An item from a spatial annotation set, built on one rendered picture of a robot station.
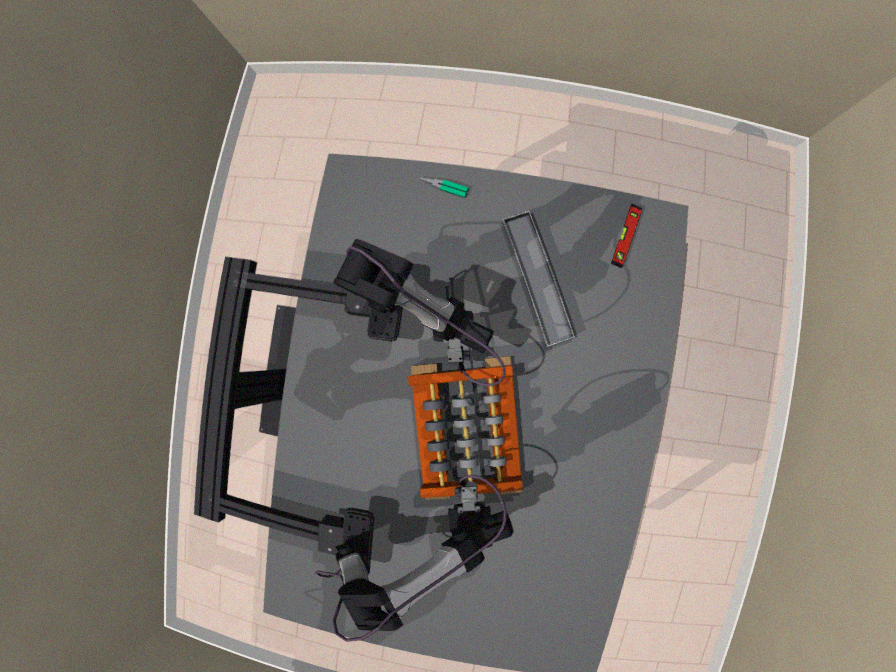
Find red spirit level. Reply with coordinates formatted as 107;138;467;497
611;204;642;268

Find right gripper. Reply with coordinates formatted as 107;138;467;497
448;487;491;533

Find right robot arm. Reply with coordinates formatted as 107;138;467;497
336;511;504;631

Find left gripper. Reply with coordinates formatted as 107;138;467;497
433;311;474;362

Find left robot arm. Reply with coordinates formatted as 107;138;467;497
333;239;494;354

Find green-handled pliers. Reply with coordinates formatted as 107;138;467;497
421;178;468;198

